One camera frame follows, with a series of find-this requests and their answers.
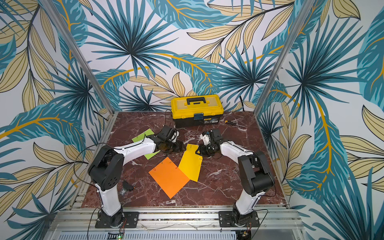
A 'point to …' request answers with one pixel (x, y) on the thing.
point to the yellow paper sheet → (191, 163)
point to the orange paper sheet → (169, 177)
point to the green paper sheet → (141, 137)
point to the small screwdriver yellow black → (226, 121)
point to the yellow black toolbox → (189, 111)
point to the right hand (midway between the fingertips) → (198, 151)
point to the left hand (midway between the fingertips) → (182, 150)
